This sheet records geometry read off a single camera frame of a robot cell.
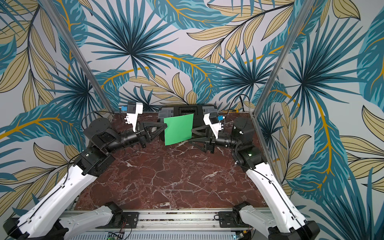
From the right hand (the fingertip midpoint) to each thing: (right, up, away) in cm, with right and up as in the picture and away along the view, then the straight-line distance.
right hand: (191, 135), depth 58 cm
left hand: (-9, +2, -6) cm, 11 cm away
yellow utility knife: (+35, +16, +62) cm, 73 cm away
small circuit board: (-37, -49, +13) cm, 62 cm away
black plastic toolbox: (+4, +14, +39) cm, 42 cm away
